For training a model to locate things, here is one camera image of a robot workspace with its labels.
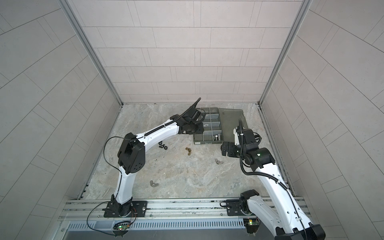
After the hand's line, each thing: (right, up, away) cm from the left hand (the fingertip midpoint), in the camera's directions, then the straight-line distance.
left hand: (206, 127), depth 89 cm
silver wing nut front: (-28, -29, -11) cm, 42 cm away
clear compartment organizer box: (+9, +1, +14) cm, 17 cm away
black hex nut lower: (-25, -13, +3) cm, 29 cm away
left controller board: (-38, -42, -25) cm, 62 cm away
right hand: (+10, -9, -14) cm, 19 cm away
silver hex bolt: (+6, -6, +5) cm, 10 cm away
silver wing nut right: (+7, -20, -3) cm, 21 cm away
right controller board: (+20, -43, -21) cm, 52 cm away
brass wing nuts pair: (-10, -14, +2) cm, 18 cm away
